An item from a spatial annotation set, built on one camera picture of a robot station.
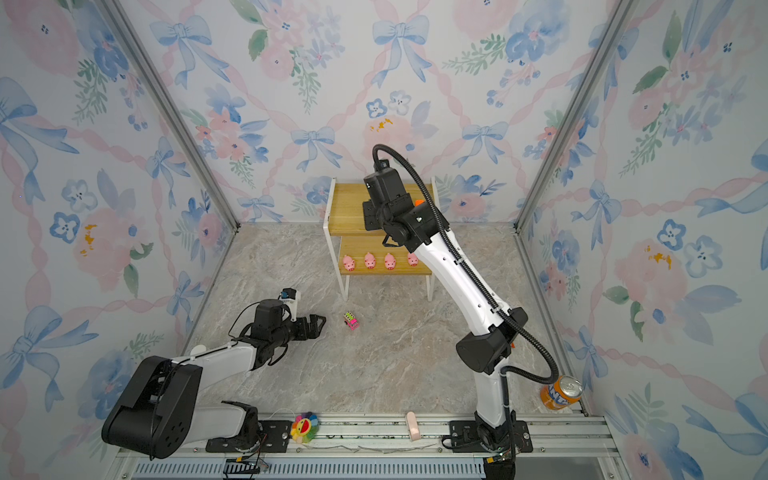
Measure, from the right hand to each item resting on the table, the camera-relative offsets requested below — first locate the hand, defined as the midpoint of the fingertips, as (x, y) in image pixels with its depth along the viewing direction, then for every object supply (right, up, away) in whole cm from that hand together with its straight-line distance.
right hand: (377, 204), depth 74 cm
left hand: (-20, -32, +17) cm, 41 cm away
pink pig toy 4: (-9, -15, +12) cm, 21 cm away
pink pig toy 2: (+3, -15, +12) cm, 19 cm away
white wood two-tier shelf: (-6, -12, +14) cm, 19 cm away
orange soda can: (+46, -45, -2) cm, 64 cm away
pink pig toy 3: (-3, -14, +13) cm, 20 cm away
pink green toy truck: (-9, -33, +18) cm, 38 cm away
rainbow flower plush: (-18, -56, +1) cm, 59 cm away
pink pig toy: (+10, -14, +13) cm, 21 cm away
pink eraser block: (+9, -55, -1) cm, 55 cm away
